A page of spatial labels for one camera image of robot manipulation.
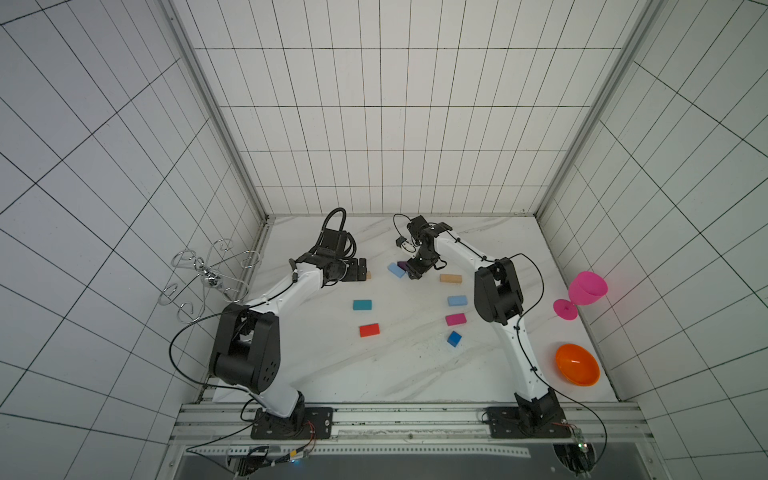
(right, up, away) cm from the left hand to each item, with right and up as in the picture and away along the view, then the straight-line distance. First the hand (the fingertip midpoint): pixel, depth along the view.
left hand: (350, 275), depth 91 cm
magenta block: (+33, -14, -1) cm, 36 cm away
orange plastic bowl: (+64, -24, -11) cm, 69 cm away
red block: (+6, -17, -2) cm, 18 cm away
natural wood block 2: (+33, -2, +9) cm, 35 cm away
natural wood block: (+5, -2, +12) cm, 13 cm away
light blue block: (+15, 0, +12) cm, 19 cm away
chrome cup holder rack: (-30, +3, -21) cm, 37 cm away
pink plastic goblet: (+66, -3, -11) cm, 67 cm away
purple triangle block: (+17, +2, +7) cm, 18 cm away
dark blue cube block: (+31, -18, -5) cm, 37 cm away
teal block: (+4, -10, +4) cm, 11 cm away
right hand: (+24, +3, +15) cm, 28 cm away
